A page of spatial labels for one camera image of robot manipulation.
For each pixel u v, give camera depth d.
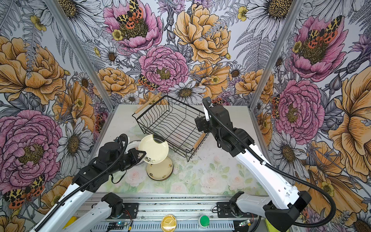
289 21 0.76
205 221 0.64
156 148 0.74
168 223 0.70
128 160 0.62
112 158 0.56
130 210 0.74
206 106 0.43
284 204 0.37
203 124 0.61
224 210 0.74
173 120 1.10
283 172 0.39
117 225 0.71
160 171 0.85
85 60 0.92
